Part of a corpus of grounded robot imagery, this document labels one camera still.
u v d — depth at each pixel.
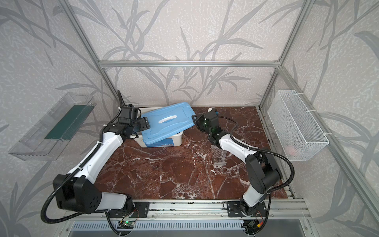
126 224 0.72
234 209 0.73
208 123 0.65
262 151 0.48
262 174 0.45
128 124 0.61
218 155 0.92
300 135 0.61
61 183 0.39
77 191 0.40
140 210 0.73
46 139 0.63
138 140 0.89
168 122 0.86
